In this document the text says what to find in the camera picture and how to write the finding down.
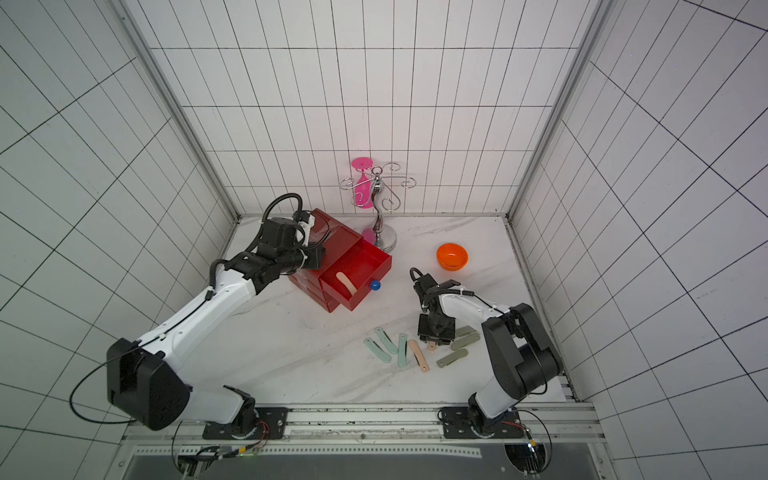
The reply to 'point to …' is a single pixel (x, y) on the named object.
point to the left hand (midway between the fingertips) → (322, 257)
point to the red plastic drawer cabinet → (349, 266)
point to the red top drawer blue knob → (375, 285)
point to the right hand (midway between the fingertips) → (429, 334)
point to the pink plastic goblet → (363, 189)
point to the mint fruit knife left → (379, 352)
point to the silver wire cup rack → (382, 237)
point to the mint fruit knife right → (402, 350)
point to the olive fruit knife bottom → (452, 357)
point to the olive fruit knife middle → (463, 342)
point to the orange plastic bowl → (452, 256)
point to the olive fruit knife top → (464, 330)
